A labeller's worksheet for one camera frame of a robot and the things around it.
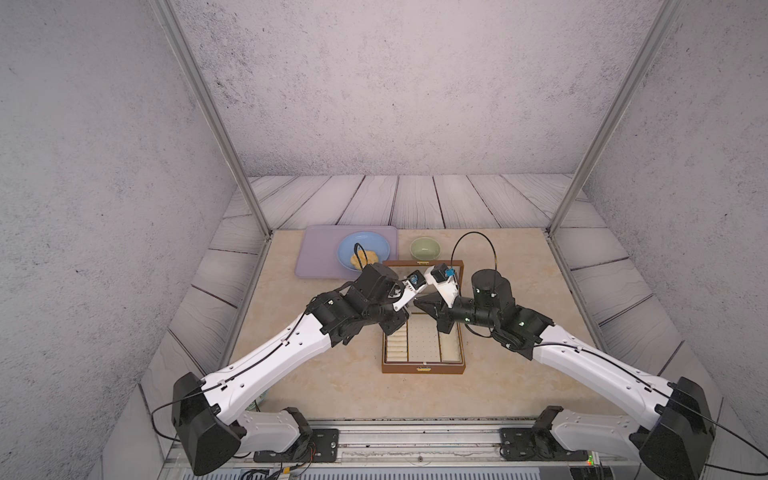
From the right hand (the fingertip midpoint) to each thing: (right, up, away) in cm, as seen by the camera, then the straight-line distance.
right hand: (417, 304), depth 71 cm
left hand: (-2, -1, +2) cm, 3 cm away
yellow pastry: (-14, +10, +39) cm, 43 cm away
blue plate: (-14, +16, +45) cm, 50 cm away
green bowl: (+6, +14, +40) cm, 42 cm away
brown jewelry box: (+2, -14, +14) cm, 20 cm away
